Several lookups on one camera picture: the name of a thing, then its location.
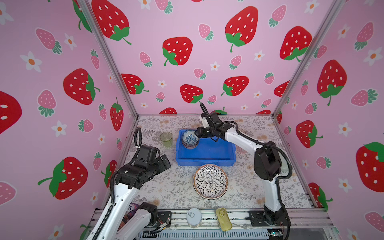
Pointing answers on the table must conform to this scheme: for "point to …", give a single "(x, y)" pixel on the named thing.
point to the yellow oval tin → (224, 219)
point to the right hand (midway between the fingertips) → (196, 131)
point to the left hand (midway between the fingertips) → (163, 163)
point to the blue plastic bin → (208, 153)
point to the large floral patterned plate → (210, 181)
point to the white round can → (194, 217)
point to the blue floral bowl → (189, 138)
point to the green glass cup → (167, 138)
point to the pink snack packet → (132, 209)
